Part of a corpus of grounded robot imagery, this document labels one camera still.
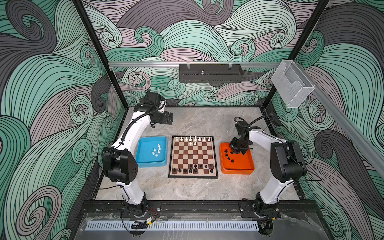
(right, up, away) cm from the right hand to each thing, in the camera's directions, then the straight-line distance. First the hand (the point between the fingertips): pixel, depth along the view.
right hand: (231, 149), depth 93 cm
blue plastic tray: (-51, -1, -1) cm, 51 cm away
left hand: (-41, +21, -8) cm, 46 cm away
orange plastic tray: (+2, -8, -4) cm, 9 cm away
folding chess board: (-25, -4, -3) cm, 25 cm away
